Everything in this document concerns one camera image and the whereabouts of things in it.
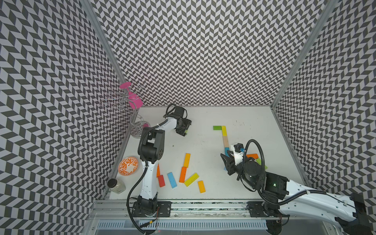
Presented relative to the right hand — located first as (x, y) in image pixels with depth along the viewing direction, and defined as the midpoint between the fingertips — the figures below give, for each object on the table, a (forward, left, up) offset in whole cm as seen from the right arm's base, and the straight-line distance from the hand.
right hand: (224, 155), depth 71 cm
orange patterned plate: (+2, +55, -17) cm, 58 cm away
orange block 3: (-5, +22, -19) cm, 30 cm away
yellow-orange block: (+6, +20, -19) cm, 29 cm away
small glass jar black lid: (-11, +54, -9) cm, 56 cm away
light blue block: (-6, +1, 0) cm, 6 cm away
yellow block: (+28, -6, -19) cm, 35 cm away
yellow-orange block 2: (-9, +11, -20) cm, 25 cm away
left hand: (+30, +18, -16) cm, 38 cm away
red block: (-6, +34, -19) cm, 40 cm away
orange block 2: (-1, +37, -19) cm, 41 cm away
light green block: (+6, -25, -20) cm, 33 cm away
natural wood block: (+20, -6, -20) cm, 28 cm away
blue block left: (-6, +28, -19) cm, 34 cm away
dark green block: (+31, -1, -19) cm, 36 cm away
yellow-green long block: (-6, +17, -19) cm, 26 cm away
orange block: (+9, -23, -19) cm, 31 cm away
